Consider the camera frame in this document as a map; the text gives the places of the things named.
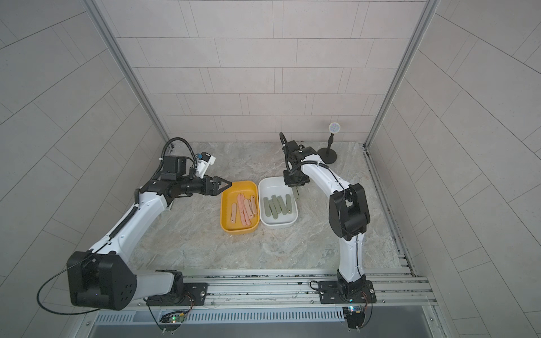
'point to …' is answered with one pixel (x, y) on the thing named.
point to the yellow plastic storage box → (249, 188)
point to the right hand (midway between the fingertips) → (291, 182)
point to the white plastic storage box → (274, 185)
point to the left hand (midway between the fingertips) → (227, 181)
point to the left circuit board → (177, 317)
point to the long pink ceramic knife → (241, 201)
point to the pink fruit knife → (234, 213)
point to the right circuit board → (355, 315)
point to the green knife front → (268, 211)
